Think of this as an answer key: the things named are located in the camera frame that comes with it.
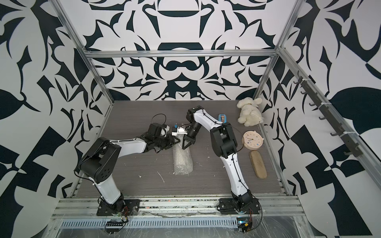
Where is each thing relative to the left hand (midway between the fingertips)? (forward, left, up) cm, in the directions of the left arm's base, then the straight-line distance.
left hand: (178, 139), depth 93 cm
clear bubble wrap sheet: (-14, -2, 0) cm, 14 cm away
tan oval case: (-17, -46, -4) cm, 49 cm away
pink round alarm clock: (-1, -47, -3) cm, 47 cm away
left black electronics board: (-42, +32, -9) cm, 53 cm away
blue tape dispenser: (+17, -31, -2) cm, 35 cm away
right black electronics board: (-44, -31, -7) cm, 54 cm away
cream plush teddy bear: (+15, -48, +5) cm, 50 cm away
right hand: (-4, -4, 0) cm, 5 cm away
